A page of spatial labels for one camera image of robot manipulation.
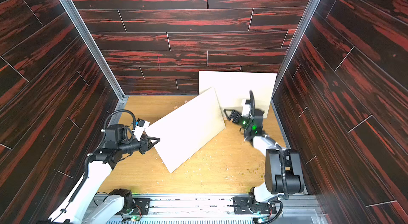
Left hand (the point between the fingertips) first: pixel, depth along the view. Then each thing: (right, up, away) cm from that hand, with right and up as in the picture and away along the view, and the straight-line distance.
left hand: (159, 140), depth 76 cm
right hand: (+37, +14, +14) cm, 42 cm away
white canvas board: (+37, +27, +15) cm, 48 cm away
